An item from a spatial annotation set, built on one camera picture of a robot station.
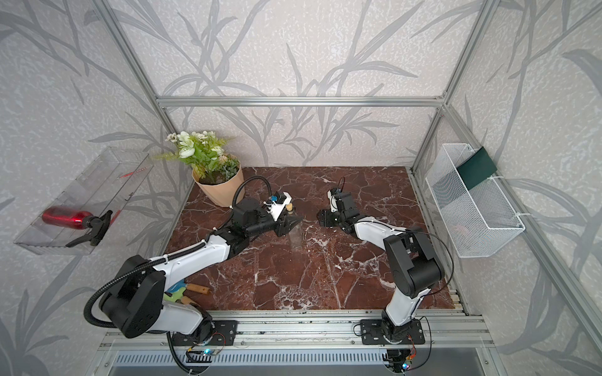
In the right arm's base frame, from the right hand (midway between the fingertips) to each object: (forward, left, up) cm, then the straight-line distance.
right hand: (323, 213), depth 95 cm
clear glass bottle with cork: (-7, +11, -6) cm, 15 cm away
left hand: (-9, +9, +11) cm, 17 cm away
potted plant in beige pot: (+15, +44, +9) cm, 48 cm away
